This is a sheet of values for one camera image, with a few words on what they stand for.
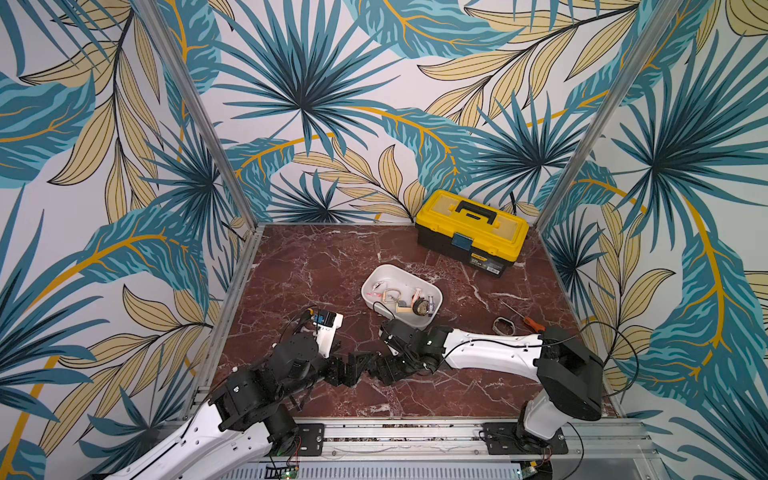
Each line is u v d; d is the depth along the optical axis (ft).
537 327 3.03
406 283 3.30
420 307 3.06
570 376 1.44
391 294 3.24
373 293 3.20
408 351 2.05
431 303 3.11
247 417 1.52
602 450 2.41
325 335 1.99
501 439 2.39
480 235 3.17
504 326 3.05
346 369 1.95
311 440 2.41
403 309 3.07
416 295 3.19
